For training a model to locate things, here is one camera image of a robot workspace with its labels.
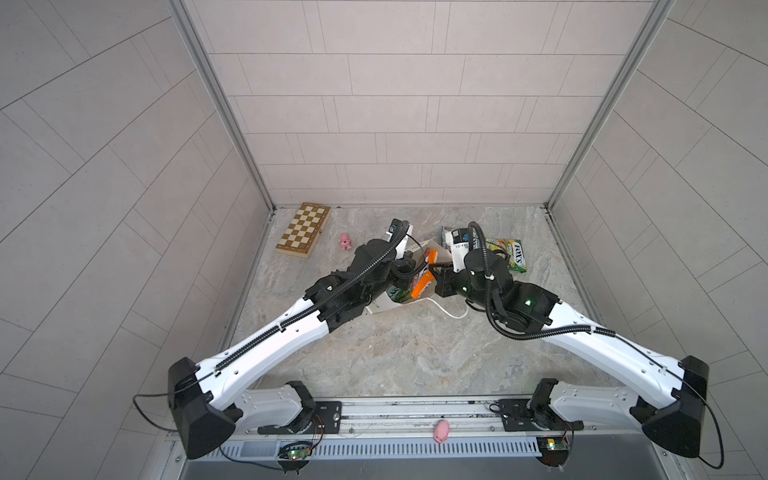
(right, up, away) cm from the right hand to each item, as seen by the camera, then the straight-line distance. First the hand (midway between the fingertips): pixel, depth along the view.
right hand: (426, 269), depth 70 cm
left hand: (-1, +4, -1) cm, 4 cm away
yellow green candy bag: (+32, +3, +32) cm, 46 cm away
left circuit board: (-30, -41, -4) cm, 51 cm away
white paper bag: (-10, -8, 0) cm, 13 cm away
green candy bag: (-6, -9, +12) cm, 16 cm away
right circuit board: (+29, -42, -2) cm, 51 cm away
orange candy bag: (-1, -2, +1) cm, 3 cm away
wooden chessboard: (-40, +9, +35) cm, 55 cm away
